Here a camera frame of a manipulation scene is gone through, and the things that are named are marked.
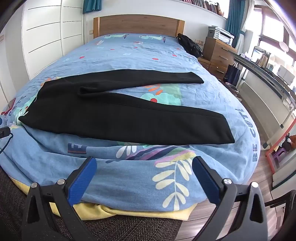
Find white radiator cover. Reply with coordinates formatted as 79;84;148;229
239;70;289;130

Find grey printer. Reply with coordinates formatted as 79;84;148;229
207;26;235;45

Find row of books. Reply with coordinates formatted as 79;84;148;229
179;0;226;17

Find black device with cable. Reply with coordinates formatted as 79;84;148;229
0;126;14;154

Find white wardrobe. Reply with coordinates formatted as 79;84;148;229
0;0;93;102

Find black backpack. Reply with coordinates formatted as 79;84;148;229
176;34;203;58

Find navy tote bag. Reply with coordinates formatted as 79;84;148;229
224;61;241;86

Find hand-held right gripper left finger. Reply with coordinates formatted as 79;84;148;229
20;156;97;241

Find wooden chest of drawers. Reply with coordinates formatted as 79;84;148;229
203;37;238;70

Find red phone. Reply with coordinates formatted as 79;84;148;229
1;97;16;115

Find wooden nightstand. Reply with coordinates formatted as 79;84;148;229
198;57;228;81

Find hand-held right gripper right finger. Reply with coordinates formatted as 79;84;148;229
191;156;274;241

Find white boxes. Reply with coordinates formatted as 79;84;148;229
277;65;295;80

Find wooden headboard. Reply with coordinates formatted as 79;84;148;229
93;17;185;39

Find red framed board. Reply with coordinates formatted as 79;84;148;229
266;120;296;174

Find grey desk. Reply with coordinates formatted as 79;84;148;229
232;54;296;149

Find purple stool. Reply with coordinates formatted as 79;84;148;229
273;147;288;163

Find teal curtain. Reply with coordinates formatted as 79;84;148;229
83;0;102;14
225;0;249;48

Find blue printed blanket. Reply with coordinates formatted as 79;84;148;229
0;33;262;212

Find trash bin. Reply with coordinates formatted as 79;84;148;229
225;82;240;96

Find black pants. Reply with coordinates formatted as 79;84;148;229
18;69;236;145

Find black chair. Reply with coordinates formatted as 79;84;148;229
265;190;296;241

